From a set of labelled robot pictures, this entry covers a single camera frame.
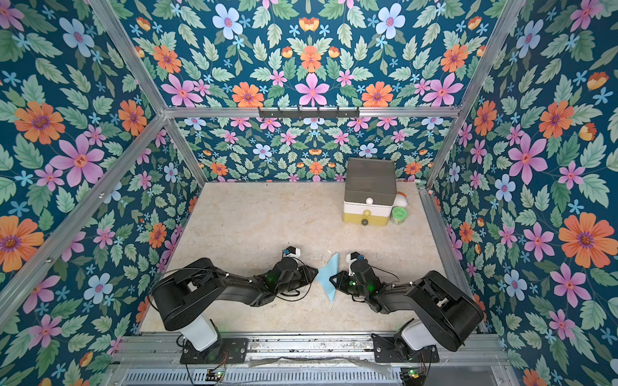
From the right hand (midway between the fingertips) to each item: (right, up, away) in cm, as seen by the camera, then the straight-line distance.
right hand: (330, 280), depth 87 cm
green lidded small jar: (+29, +24, +14) cm, 40 cm away
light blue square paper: (-1, +3, +3) cm, 4 cm away
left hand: (-4, +3, +1) cm, 5 cm away
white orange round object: (+32, +30, +18) cm, 47 cm away
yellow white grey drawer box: (+15, +31, +3) cm, 35 cm away
